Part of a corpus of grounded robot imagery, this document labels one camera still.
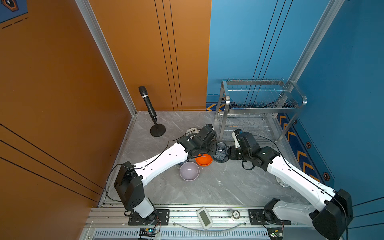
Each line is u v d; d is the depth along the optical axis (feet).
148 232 2.32
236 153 2.27
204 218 2.34
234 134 2.38
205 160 2.99
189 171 2.85
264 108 3.83
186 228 2.34
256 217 2.38
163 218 2.42
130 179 1.42
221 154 2.65
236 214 2.28
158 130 3.57
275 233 2.32
